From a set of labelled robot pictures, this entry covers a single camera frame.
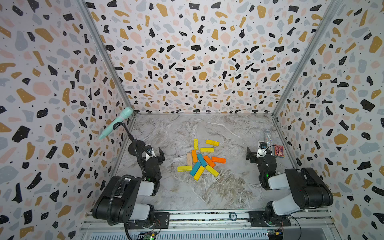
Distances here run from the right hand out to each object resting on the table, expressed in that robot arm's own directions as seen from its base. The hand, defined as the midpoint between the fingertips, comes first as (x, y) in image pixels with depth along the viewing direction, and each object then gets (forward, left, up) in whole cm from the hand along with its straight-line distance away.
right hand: (260, 147), depth 91 cm
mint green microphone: (+3, +73, +25) cm, 77 cm away
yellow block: (+8, +28, -8) cm, 31 cm away
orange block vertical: (-2, +40, -8) cm, 41 cm away
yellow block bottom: (-14, +37, -8) cm, 40 cm away
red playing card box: (+4, -16, -10) cm, 20 cm away
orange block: (-5, +24, -8) cm, 26 cm away
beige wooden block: (-5, +44, -7) cm, 45 cm away
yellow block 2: (+3, +32, -9) cm, 34 cm away
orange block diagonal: (-5, +31, -9) cm, 32 cm away
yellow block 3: (-12, +29, -8) cm, 33 cm away
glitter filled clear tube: (+12, -10, -7) cm, 17 cm away
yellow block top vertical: (+7, +40, -8) cm, 41 cm away
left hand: (-5, +64, +3) cm, 64 cm away
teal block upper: (-5, +35, -8) cm, 37 cm away
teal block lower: (-11, +39, -7) cm, 42 cm away
